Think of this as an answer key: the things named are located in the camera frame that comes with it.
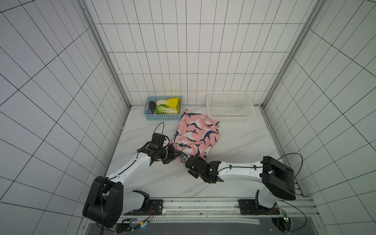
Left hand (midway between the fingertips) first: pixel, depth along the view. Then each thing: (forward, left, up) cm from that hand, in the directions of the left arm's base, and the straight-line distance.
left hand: (178, 156), depth 83 cm
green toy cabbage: (+38, +13, -1) cm, 40 cm away
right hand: (-3, -6, -4) cm, 8 cm away
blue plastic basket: (+33, +24, -4) cm, 41 cm away
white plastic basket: (+47, -40, -7) cm, 62 cm away
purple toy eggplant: (+43, +23, -3) cm, 49 cm away
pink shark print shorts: (+19, -11, -8) cm, 23 cm away
